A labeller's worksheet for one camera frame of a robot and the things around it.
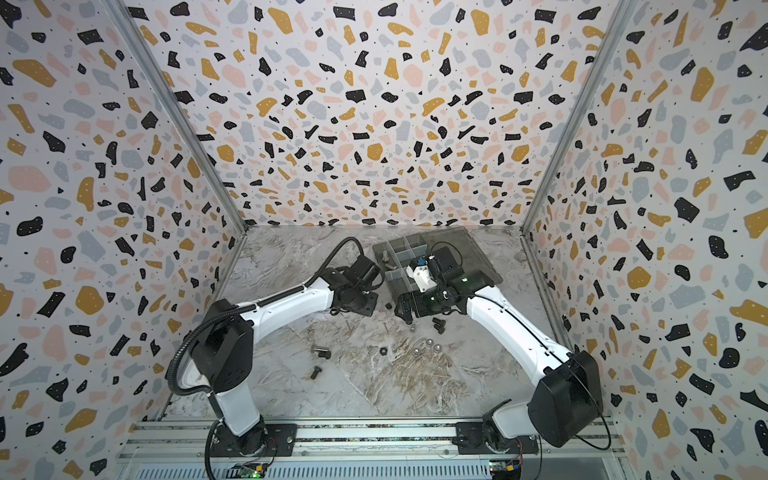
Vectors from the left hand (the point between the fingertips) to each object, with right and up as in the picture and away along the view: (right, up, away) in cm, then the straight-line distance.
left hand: (370, 300), depth 88 cm
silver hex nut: (+13, -9, +4) cm, 16 cm away
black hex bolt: (-15, -20, -4) cm, 25 cm away
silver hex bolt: (-16, -14, 0) cm, 22 cm away
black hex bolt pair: (+22, -8, +6) cm, 24 cm away
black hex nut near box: (+5, -3, +9) cm, 11 cm away
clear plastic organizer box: (+7, +13, +18) cm, 24 cm away
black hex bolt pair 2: (+21, -9, +5) cm, 24 cm away
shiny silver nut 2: (+20, -15, +2) cm, 25 cm away
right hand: (+10, +1, -10) cm, 14 cm away
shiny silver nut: (+18, -13, +2) cm, 22 cm away
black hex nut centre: (+4, -15, +1) cm, 16 cm away
